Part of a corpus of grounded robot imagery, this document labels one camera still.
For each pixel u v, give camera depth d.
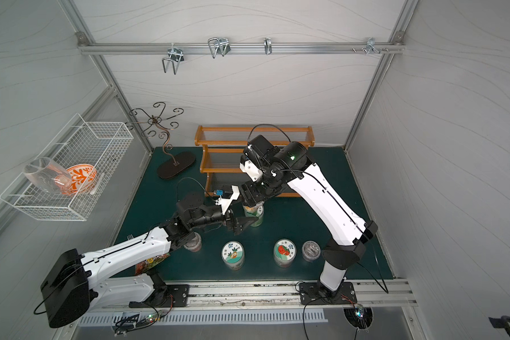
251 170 0.59
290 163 0.41
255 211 0.88
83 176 0.67
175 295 0.74
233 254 0.75
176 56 0.79
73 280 0.40
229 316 0.70
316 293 0.65
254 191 0.55
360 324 0.72
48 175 0.56
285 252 0.76
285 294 0.75
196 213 0.57
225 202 0.60
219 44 0.75
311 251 0.79
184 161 1.12
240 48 0.78
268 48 0.78
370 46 0.77
